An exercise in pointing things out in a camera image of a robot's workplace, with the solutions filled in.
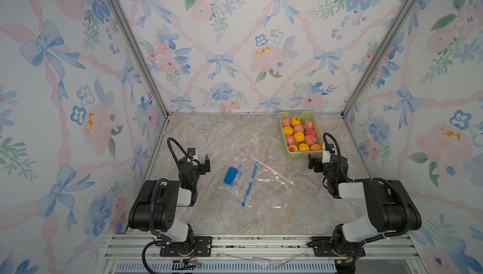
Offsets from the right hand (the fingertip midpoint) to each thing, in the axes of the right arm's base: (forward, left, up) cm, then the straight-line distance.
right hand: (320, 154), depth 94 cm
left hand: (-2, +61, +2) cm, 61 cm away
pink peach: (+10, +3, -1) cm, 10 cm away
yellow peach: (+12, +9, -2) cm, 15 cm away
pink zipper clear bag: (-12, +32, -6) cm, 35 cm away
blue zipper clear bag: (-10, +40, -5) cm, 42 cm away
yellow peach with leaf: (+23, +9, -1) cm, 25 cm away
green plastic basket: (+19, +2, -1) cm, 19 cm away
